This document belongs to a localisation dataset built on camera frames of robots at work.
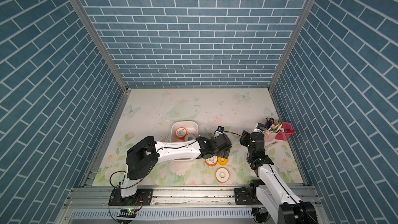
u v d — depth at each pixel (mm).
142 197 728
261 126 751
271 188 488
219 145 643
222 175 804
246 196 737
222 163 844
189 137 930
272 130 836
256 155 655
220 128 769
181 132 954
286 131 905
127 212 721
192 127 963
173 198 743
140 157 503
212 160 829
